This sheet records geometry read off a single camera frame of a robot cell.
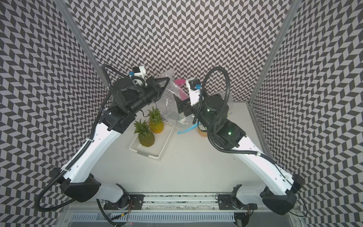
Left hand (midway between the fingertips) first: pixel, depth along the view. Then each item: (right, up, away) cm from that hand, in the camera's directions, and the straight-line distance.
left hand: (171, 79), depth 56 cm
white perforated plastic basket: (-12, -32, +40) cm, 52 cm away
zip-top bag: (+5, -19, +16) cm, 25 cm away
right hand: (+6, -5, +1) cm, 8 cm away
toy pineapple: (-19, -28, +29) cm, 45 cm away
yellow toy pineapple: (-14, -19, +33) cm, 40 cm away
